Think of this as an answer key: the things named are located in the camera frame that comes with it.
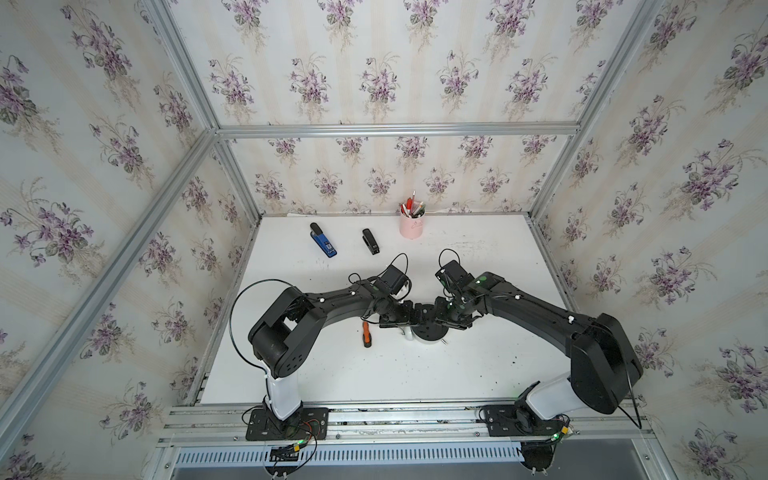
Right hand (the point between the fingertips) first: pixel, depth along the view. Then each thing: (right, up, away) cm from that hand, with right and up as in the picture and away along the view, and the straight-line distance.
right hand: (438, 322), depth 84 cm
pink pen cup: (-6, +28, +27) cm, 39 cm away
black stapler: (-21, +23, +24) cm, 40 cm away
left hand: (-6, -2, +3) cm, 7 cm away
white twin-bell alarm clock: (-4, -3, 0) cm, 5 cm away
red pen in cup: (-7, +37, +24) cm, 44 cm away
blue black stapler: (-39, +24, +25) cm, 52 cm away
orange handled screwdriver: (-21, -5, +2) cm, 21 cm away
